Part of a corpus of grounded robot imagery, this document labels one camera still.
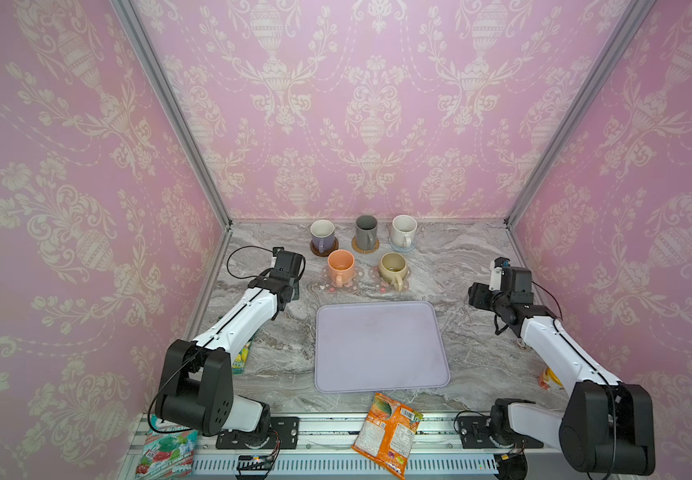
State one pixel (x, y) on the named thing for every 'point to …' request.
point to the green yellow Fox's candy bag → (241, 359)
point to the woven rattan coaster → (356, 248)
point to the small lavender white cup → (323, 234)
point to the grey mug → (366, 232)
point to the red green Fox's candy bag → (168, 452)
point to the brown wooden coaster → (325, 253)
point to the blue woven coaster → (400, 249)
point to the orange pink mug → (341, 267)
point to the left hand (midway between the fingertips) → (281, 286)
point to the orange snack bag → (387, 434)
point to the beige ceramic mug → (392, 269)
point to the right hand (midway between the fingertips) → (481, 289)
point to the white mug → (403, 230)
